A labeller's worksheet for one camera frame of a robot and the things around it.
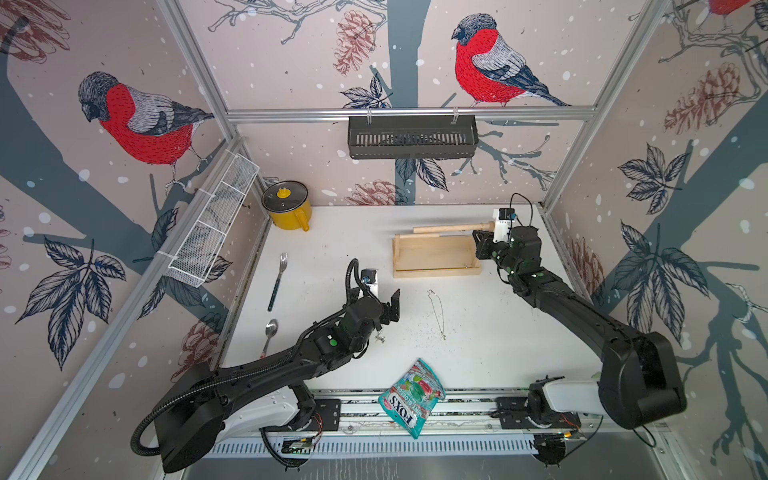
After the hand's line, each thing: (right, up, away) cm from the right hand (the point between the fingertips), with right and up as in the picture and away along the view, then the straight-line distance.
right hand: (476, 228), depth 85 cm
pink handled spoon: (-62, -30, +3) cm, 69 cm away
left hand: (-25, -16, -6) cm, 31 cm away
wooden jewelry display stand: (-8, -8, +24) cm, 27 cm away
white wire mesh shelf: (-81, -9, -2) cm, 82 cm away
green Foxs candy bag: (-20, -43, -13) cm, 49 cm away
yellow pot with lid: (-63, +9, +22) cm, 67 cm away
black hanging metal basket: (-17, +33, +18) cm, 41 cm away
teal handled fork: (-64, -12, +19) cm, 68 cm away
